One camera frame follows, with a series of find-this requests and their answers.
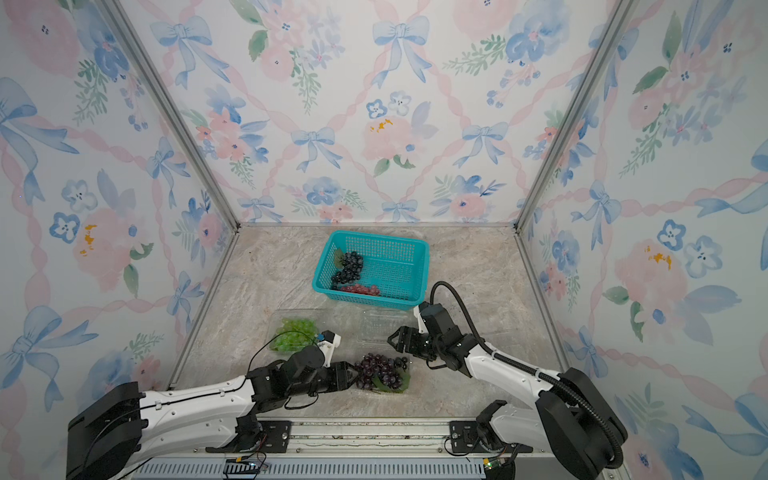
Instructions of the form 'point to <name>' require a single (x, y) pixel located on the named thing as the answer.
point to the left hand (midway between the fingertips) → (362, 374)
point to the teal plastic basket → (378, 269)
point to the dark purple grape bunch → (373, 365)
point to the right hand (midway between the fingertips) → (390, 329)
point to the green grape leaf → (405, 379)
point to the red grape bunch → (372, 289)
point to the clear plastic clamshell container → (276, 319)
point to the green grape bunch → (294, 334)
